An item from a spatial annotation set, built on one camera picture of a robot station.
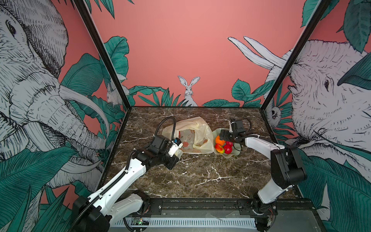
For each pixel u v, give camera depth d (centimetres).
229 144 93
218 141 93
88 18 72
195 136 98
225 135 86
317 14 72
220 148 91
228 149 91
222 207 75
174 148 69
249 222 70
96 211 38
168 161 67
